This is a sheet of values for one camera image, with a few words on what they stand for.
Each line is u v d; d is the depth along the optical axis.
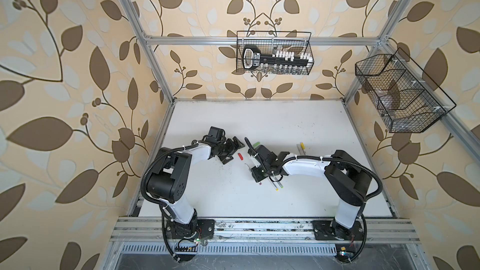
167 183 0.47
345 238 0.68
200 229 0.74
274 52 0.81
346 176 0.48
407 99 0.73
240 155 0.96
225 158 0.86
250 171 0.81
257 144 1.00
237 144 0.86
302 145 1.00
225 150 0.83
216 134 0.77
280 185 0.87
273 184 0.86
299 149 0.99
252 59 0.84
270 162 0.70
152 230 0.75
